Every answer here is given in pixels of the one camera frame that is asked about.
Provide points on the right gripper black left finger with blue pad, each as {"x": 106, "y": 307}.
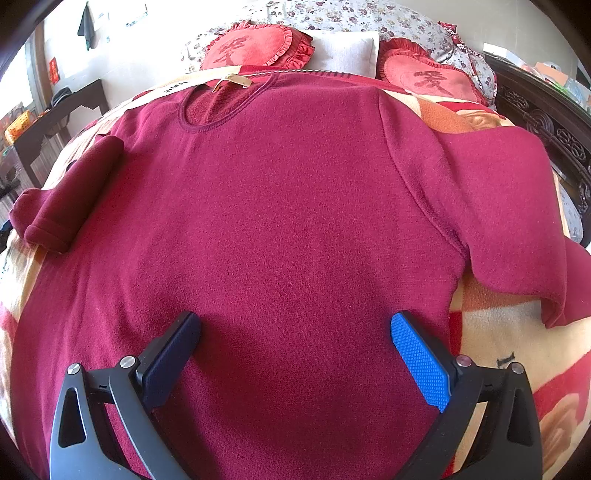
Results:
{"x": 103, "y": 426}

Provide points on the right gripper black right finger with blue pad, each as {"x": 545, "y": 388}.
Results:
{"x": 508, "y": 441}

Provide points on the dark red long-sleeve sweater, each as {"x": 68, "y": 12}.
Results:
{"x": 277, "y": 239}

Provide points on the orange cream patterned blanket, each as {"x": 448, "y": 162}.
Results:
{"x": 508, "y": 336}

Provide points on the floral bed sheet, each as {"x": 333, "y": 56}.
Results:
{"x": 571, "y": 220}

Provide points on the orange basket on table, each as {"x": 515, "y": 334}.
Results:
{"x": 18, "y": 126}

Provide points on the dark wooden side table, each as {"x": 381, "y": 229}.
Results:
{"x": 28, "y": 145}

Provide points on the dark carved wooden headboard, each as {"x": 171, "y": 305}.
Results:
{"x": 561, "y": 124}

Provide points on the clutter on right shelf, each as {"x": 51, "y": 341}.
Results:
{"x": 552, "y": 74}

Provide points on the right red heart cushion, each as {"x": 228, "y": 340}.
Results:
{"x": 406, "y": 65}

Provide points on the red heart cushion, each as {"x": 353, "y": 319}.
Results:
{"x": 263, "y": 45}
{"x": 406, "y": 65}

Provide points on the white square pillow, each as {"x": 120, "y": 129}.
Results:
{"x": 346, "y": 52}

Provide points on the left red heart cushion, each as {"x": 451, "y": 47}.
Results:
{"x": 263, "y": 45}

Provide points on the floral bedding roll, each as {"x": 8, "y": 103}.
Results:
{"x": 387, "y": 18}

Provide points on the red wall sticker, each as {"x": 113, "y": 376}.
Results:
{"x": 54, "y": 76}

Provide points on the dark cloth hanging on wall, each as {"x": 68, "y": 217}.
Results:
{"x": 86, "y": 28}

